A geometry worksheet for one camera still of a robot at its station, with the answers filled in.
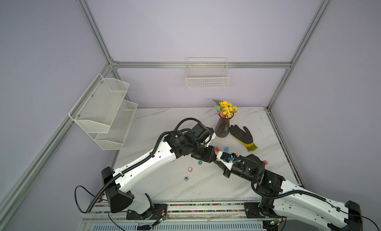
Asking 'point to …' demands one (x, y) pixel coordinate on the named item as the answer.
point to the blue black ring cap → (186, 178)
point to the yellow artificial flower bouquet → (224, 109)
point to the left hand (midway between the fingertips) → (212, 159)
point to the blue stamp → (227, 149)
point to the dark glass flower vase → (222, 127)
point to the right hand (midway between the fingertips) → (214, 158)
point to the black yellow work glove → (244, 138)
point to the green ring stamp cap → (200, 162)
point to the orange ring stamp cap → (190, 169)
